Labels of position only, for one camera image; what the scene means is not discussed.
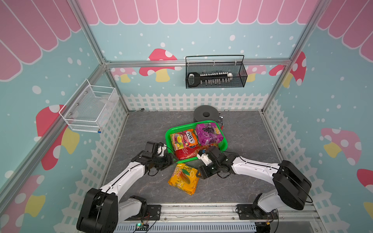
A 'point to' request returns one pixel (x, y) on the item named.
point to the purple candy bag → (208, 134)
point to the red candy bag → (188, 152)
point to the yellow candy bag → (184, 178)
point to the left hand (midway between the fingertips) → (175, 164)
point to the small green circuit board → (139, 225)
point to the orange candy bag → (191, 138)
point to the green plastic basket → (223, 144)
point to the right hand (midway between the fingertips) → (200, 173)
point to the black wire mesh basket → (240, 74)
